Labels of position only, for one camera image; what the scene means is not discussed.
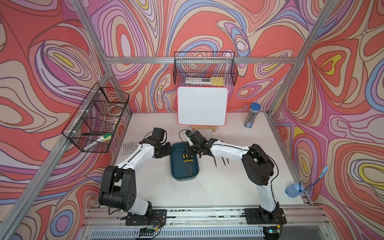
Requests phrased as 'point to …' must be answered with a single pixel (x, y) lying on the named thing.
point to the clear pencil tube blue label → (254, 108)
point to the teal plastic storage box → (178, 171)
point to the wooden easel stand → (214, 128)
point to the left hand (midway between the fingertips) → (171, 151)
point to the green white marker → (104, 136)
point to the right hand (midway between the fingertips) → (188, 153)
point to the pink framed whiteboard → (202, 106)
